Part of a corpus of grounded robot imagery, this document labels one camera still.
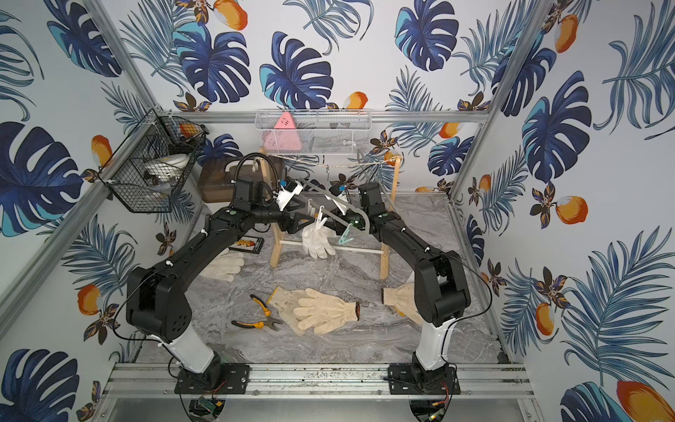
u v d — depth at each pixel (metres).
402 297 0.89
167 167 0.80
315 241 0.88
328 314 0.86
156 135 0.95
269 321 0.84
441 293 0.49
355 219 0.76
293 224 0.73
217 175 1.03
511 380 0.76
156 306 0.46
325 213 0.77
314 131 1.03
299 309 0.87
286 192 0.71
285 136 0.90
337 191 0.75
